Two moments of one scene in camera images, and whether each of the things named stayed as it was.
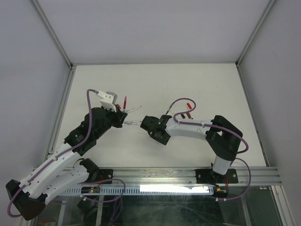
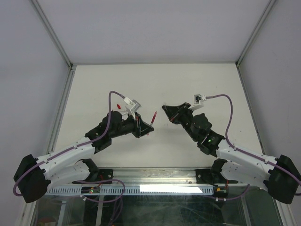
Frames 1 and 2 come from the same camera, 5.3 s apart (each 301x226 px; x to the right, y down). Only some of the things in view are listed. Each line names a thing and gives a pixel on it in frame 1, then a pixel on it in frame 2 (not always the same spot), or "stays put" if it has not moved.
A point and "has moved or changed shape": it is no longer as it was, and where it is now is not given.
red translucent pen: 124,105 has moved or changed shape
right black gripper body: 163,141 → 184,117
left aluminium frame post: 71,68 stays put
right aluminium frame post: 267,10 stays put
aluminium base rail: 261,176 stays put
